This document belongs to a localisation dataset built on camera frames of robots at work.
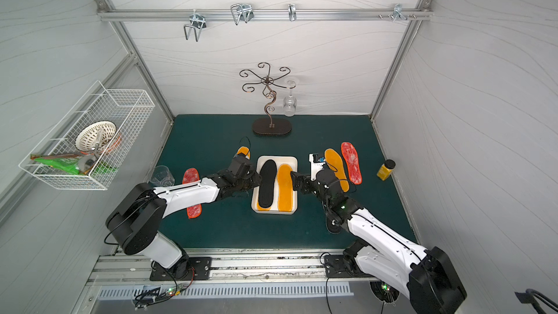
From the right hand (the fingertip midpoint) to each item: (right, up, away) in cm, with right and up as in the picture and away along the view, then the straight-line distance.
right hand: (303, 169), depth 81 cm
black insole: (+11, -22, +1) cm, 25 cm away
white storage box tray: (-11, -12, +10) cm, 19 cm away
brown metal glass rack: (-15, +18, +34) cm, 41 cm away
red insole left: (-49, -5, +15) cm, 52 cm away
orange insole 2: (-16, -17, +5) cm, 24 cm away
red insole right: (+25, +3, +23) cm, 34 cm away
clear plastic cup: (-62, -5, +13) cm, 63 cm away
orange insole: (-7, -10, +12) cm, 17 cm away
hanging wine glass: (-5, +28, +16) cm, 33 cm away
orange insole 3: (-27, +6, +26) cm, 38 cm away
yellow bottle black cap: (+36, -2, +10) cm, 37 cm away
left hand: (-16, -5, +8) cm, 19 cm away
